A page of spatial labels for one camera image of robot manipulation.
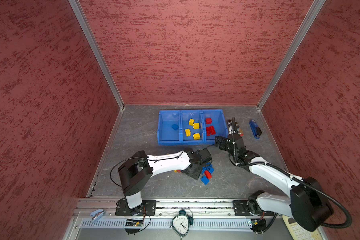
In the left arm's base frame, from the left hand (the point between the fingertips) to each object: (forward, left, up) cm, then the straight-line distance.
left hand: (191, 175), depth 82 cm
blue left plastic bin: (+29, +17, -3) cm, 34 cm away
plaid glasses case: (+16, -23, +23) cm, 37 cm away
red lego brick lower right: (+1, -10, -3) cm, 11 cm away
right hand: (+18, -18, +8) cm, 26 cm away
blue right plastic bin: (+39, -18, -4) cm, 44 cm away
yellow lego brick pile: (+36, -5, -2) cm, 36 cm away
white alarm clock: (-22, +5, +1) cm, 23 cm away
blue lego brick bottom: (-2, -8, -3) cm, 9 cm away
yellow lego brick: (+38, -1, 0) cm, 38 cm away
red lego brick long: (+32, -15, -1) cm, 36 cm away
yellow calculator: (-25, -49, -1) cm, 55 cm away
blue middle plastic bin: (+46, +3, -2) cm, 47 cm away
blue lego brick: (+36, +11, -2) cm, 38 cm away
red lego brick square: (+42, -14, -2) cm, 44 cm away
